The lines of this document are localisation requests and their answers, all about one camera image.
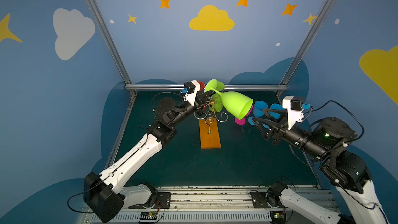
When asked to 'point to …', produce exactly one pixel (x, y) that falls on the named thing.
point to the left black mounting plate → (163, 201)
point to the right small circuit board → (278, 217)
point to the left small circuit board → (148, 215)
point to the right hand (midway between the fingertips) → (261, 111)
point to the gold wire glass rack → (211, 113)
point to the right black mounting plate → (259, 198)
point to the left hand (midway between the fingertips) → (208, 88)
